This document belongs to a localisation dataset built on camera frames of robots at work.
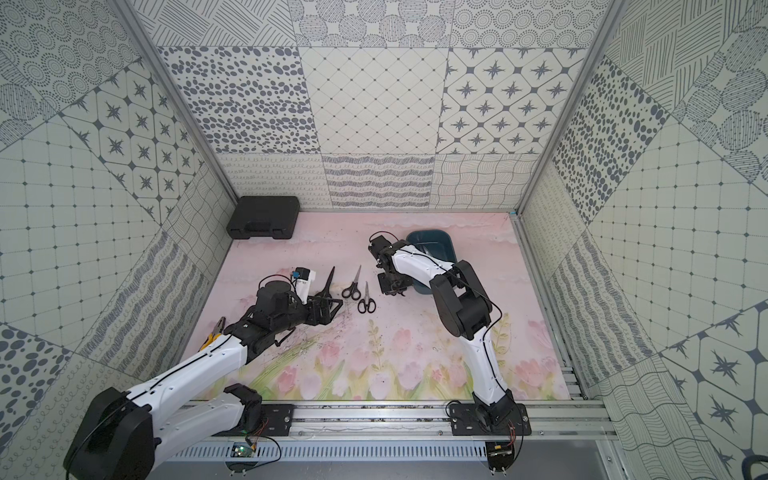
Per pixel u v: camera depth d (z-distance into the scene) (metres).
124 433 0.39
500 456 0.72
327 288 0.98
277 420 0.73
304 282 0.75
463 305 0.56
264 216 1.18
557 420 0.76
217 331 0.88
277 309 0.65
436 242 1.08
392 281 0.85
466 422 0.73
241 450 0.72
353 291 0.98
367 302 0.95
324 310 0.74
